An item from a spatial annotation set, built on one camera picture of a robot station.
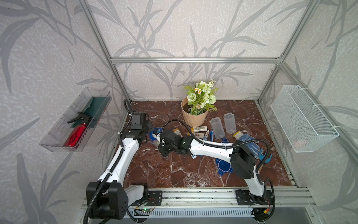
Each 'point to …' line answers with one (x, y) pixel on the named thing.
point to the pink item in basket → (298, 144)
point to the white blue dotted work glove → (246, 139)
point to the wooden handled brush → (261, 157)
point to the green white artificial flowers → (201, 99)
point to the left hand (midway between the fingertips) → (149, 124)
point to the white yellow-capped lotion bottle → (199, 129)
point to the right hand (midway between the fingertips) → (158, 146)
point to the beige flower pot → (192, 120)
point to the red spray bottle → (77, 134)
